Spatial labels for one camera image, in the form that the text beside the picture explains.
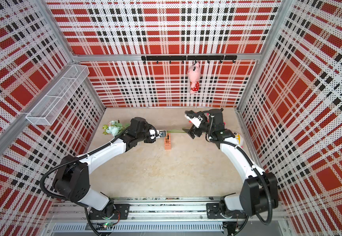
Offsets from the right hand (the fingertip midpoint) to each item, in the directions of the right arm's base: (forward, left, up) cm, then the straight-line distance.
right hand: (190, 121), depth 80 cm
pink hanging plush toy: (+30, -3, +10) cm, 32 cm away
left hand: (+2, +19, -9) cm, 21 cm away
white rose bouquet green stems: (-2, +43, -2) cm, 43 cm away
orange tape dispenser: (+1, +15, -23) cm, 27 cm away
